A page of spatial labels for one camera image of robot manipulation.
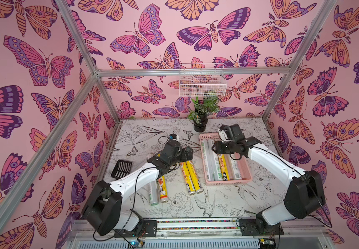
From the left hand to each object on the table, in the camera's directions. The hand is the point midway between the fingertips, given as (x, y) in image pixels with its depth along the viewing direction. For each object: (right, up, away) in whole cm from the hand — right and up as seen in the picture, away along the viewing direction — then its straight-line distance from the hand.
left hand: (189, 150), depth 84 cm
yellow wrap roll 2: (+3, -15, +3) cm, 15 cm away
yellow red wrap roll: (-14, -21, -1) cm, 26 cm away
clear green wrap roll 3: (+10, 0, +13) cm, 17 cm away
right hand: (+12, +1, +1) cm, 12 cm away
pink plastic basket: (+32, -13, +3) cm, 35 cm away
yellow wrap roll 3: (+20, -11, +6) cm, 24 cm away
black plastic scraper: (-41, -13, +10) cm, 44 cm away
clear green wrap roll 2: (+27, -12, +5) cm, 30 cm away
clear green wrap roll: (-19, -23, -2) cm, 30 cm away
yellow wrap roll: (-1, -16, +3) cm, 16 cm away
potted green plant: (+8, +25, +11) cm, 28 cm away
